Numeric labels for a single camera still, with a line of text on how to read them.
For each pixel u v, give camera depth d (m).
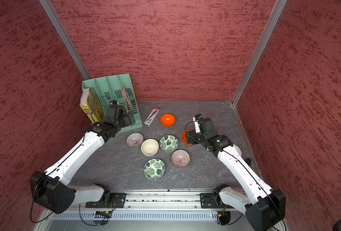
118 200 0.75
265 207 0.37
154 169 0.84
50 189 0.38
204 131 0.59
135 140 0.95
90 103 0.87
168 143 0.95
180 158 0.87
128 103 1.08
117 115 0.60
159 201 0.76
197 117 0.69
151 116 1.10
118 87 1.08
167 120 1.03
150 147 0.90
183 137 0.92
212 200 0.73
